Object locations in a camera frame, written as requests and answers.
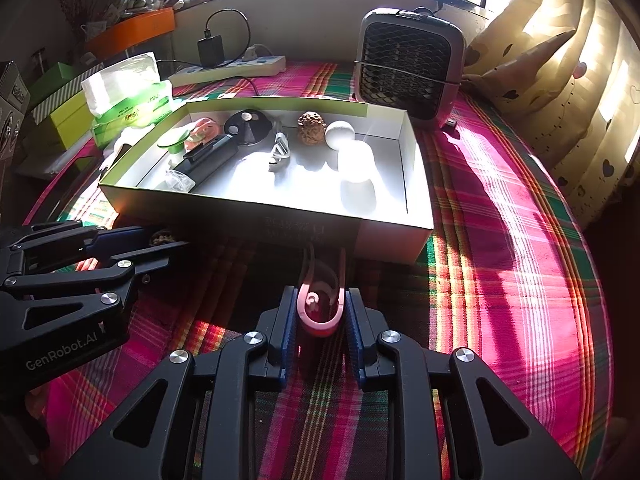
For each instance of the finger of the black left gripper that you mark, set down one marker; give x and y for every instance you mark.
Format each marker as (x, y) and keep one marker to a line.
(87, 276)
(52, 245)

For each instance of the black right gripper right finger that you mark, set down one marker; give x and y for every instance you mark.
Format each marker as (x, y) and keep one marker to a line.
(449, 404)

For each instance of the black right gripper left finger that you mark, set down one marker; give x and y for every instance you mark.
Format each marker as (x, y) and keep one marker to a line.
(194, 410)

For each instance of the pink plastic clip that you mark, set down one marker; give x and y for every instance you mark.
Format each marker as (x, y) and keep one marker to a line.
(321, 295)

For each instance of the black flashlight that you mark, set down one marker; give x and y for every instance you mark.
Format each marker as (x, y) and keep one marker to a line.
(199, 164)

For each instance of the black round disc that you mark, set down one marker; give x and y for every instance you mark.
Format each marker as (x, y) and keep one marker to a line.
(248, 127)

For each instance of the white round jar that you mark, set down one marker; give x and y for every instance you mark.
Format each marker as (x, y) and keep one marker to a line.
(355, 162)

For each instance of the brown walnut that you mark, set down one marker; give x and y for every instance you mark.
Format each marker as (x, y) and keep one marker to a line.
(161, 237)
(311, 128)

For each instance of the yellow green box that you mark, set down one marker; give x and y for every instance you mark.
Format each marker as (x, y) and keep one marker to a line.
(58, 125)

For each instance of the striped green box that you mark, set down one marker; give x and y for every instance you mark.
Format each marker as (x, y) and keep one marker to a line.
(61, 93)

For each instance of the green tissue pack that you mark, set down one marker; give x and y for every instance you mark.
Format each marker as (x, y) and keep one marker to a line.
(127, 94)

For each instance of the green white cardboard box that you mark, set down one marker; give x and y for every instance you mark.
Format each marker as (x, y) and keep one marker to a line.
(387, 218)

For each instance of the orange box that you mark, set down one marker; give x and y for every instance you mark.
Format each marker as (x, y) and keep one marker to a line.
(129, 33)

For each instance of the black charger adapter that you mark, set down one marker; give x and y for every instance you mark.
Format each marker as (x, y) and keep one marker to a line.
(211, 51)

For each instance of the white power strip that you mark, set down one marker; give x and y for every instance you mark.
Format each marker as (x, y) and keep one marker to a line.
(263, 66)

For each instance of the beige heart curtain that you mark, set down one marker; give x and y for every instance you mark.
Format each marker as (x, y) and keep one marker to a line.
(588, 136)

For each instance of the grey desktop fan heater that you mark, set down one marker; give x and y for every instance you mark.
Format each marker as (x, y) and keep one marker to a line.
(411, 60)

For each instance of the beige heart pillow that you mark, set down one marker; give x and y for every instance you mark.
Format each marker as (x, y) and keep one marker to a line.
(523, 59)

